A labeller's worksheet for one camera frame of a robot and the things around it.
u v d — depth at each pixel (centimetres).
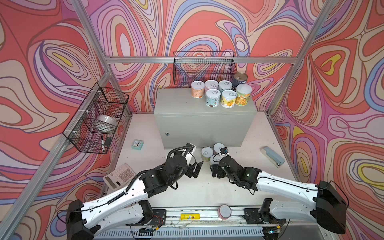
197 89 77
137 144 99
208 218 75
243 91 71
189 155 58
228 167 60
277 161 89
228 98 72
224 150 72
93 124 70
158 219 72
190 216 72
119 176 85
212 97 72
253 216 73
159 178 53
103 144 72
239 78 74
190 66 96
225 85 78
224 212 71
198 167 63
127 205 46
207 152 91
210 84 78
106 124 70
